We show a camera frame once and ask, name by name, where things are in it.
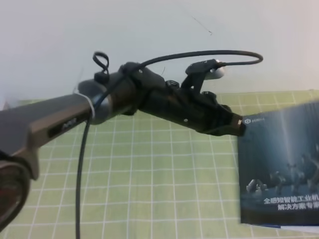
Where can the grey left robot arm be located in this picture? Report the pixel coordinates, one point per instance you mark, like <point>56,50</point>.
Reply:
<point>25,129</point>

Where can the green checkered tablecloth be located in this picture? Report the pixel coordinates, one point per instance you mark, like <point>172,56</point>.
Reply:
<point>143,178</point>

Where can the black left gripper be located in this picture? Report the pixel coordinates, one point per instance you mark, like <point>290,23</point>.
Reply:
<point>167,100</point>

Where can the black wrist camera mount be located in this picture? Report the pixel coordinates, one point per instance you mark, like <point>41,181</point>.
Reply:
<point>198,72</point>

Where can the blue robot brochure book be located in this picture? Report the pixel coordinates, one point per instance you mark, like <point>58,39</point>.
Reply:
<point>278,167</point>

